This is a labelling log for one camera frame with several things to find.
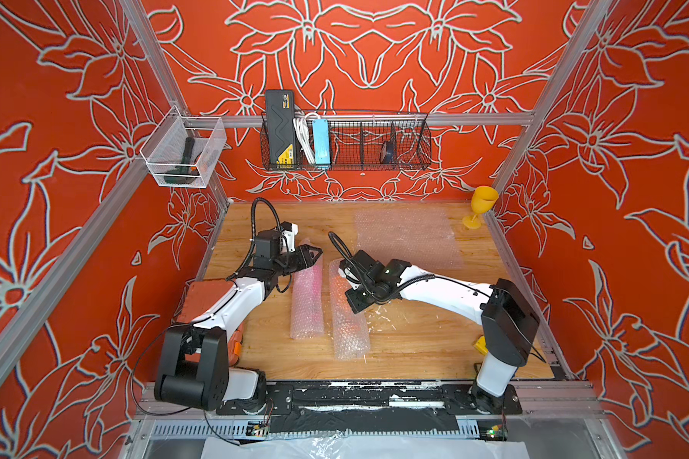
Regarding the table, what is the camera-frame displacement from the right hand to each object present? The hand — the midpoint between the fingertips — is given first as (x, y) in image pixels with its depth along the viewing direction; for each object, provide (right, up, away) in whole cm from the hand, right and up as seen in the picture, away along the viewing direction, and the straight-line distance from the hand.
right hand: (344, 304), depth 82 cm
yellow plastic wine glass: (+50, +33, +18) cm, 63 cm away
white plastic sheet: (+4, -31, -14) cm, 34 cm away
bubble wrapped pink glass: (-11, -3, -3) cm, 11 cm away
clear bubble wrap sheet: (+31, +19, +25) cm, 44 cm away
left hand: (-8, +16, +3) cm, 18 cm away
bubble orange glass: (+2, -6, -4) cm, 8 cm away
